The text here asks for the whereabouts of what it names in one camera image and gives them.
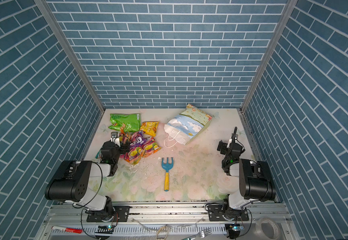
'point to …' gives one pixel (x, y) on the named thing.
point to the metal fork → (202, 234)
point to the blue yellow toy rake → (167, 166)
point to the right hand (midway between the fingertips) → (229, 140)
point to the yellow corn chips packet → (149, 127)
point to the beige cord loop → (159, 230)
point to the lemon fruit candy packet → (136, 152)
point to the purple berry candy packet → (139, 143)
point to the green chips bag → (128, 123)
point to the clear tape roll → (266, 229)
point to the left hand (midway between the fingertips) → (120, 139)
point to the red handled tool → (67, 229)
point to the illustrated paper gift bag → (186, 127)
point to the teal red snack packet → (99, 154)
